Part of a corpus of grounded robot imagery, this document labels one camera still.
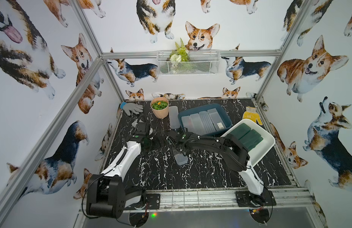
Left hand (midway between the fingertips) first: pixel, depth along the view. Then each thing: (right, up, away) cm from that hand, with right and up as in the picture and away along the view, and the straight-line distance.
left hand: (161, 142), depth 86 cm
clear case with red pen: (+16, +11, +20) cm, 28 cm away
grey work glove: (-32, +23, +31) cm, 50 cm away
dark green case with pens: (+52, +5, +10) cm, 53 cm away
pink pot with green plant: (-3, +22, +15) cm, 27 cm away
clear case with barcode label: (+38, +11, +18) cm, 44 cm away
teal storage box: (+43, +16, +21) cm, 51 cm away
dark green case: (+57, 0, +6) cm, 57 cm away
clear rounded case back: (+6, +14, +24) cm, 28 cm away
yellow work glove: (+66, +17, +24) cm, 72 cm away
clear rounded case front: (+12, -11, +1) cm, 16 cm away
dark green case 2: (+57, 0, +6) cm, 58 cm away
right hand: (+8, -7, +5) cm, 11 cm away
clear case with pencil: (+24, +9, +18) cm, 31 cm away
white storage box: (+61, -8, +6) cm, 62 cm away
